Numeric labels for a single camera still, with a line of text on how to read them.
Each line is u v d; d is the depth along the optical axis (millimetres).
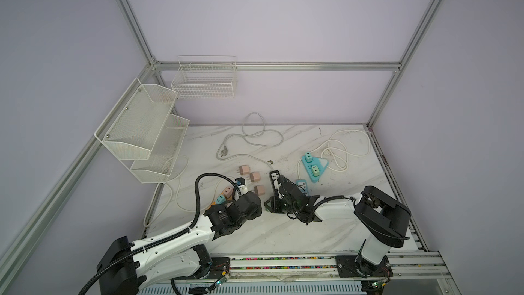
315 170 927
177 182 961
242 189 712
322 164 980
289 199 687
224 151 1065
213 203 592
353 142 1145
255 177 968
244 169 988
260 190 932
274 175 961
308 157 980
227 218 561
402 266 760
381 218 469
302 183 930
